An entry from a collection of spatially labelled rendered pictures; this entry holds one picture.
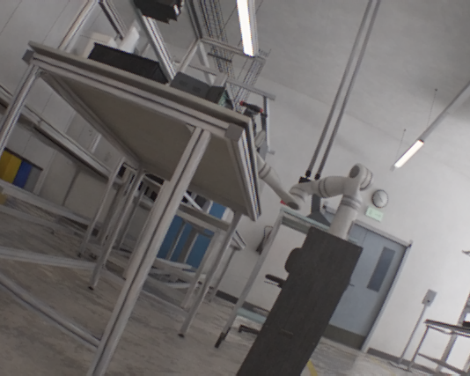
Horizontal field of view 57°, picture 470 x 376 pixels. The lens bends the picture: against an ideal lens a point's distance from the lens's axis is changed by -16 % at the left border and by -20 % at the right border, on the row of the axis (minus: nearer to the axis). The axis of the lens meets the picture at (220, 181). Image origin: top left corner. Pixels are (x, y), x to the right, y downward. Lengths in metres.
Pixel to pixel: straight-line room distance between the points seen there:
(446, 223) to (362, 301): 2.19
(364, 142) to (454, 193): 2.14
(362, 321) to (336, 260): 6.89
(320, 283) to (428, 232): 7.20
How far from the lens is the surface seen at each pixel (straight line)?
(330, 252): 1.96
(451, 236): 9.26
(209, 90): 2.10
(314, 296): 1.95
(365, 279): 8.78
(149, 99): 1.62
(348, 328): 8.78
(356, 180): 2.08
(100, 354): 1.58
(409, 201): 9.02
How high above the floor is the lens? 0.59
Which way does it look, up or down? 8 degrees up
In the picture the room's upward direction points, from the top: 25 degrees clockwise
